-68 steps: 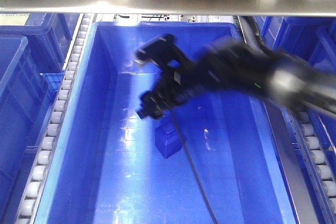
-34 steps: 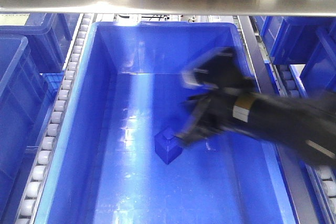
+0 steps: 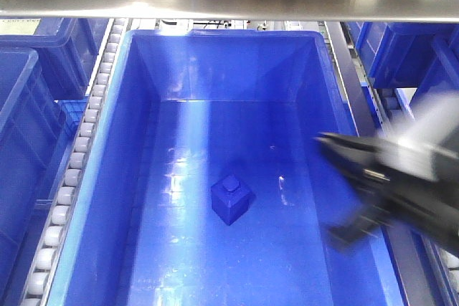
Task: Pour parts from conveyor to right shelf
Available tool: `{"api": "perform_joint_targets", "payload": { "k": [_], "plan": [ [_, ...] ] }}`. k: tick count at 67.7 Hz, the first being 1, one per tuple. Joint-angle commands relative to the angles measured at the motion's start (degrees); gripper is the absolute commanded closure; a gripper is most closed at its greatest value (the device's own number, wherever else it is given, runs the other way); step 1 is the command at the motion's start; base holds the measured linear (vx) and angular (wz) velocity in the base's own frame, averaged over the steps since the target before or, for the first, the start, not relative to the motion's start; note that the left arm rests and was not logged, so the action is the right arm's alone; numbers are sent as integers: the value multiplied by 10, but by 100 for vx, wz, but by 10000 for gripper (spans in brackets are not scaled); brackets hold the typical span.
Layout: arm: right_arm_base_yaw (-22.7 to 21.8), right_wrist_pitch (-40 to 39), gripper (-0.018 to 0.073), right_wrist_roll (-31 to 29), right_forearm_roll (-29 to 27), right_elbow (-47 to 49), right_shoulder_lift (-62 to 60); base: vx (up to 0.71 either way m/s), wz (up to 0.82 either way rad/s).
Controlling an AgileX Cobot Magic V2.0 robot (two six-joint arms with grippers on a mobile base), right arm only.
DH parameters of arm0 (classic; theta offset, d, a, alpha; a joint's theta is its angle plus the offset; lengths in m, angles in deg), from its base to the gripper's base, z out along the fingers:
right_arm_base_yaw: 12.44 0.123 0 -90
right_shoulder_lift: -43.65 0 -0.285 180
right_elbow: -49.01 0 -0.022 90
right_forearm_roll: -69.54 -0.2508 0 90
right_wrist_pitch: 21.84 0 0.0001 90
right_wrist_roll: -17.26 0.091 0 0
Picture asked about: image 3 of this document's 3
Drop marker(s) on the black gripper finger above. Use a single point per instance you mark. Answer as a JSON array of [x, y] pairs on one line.
[[351, 152], [358, 229]]

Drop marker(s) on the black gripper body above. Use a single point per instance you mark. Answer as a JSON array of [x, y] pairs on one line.
[[412, 202]]

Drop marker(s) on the blue plastic box with knob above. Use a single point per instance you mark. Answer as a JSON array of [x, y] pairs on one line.
[[229, 205]]

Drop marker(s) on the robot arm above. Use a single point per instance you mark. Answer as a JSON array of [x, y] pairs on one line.
[[430, 123]]

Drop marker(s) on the large blue plastic bin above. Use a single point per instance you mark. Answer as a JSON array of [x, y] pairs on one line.
[[233, 134]]

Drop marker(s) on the row of blue bins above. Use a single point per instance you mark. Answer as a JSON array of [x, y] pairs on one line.
[[21, 123]]

